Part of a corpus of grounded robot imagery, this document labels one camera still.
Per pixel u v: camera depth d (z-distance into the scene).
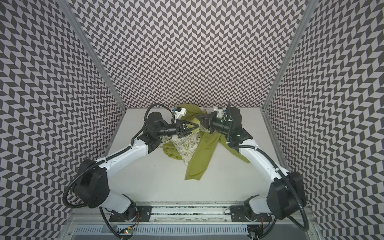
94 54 0.89
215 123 0.66
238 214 0.72
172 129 0.65
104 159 0.46
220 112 0.72
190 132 0.68
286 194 0.41
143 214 0.73
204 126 0.69
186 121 0.67
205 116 1.08
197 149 0.92
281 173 0.42
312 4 0.67
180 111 0.69
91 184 0.42
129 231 0.66
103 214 0.67
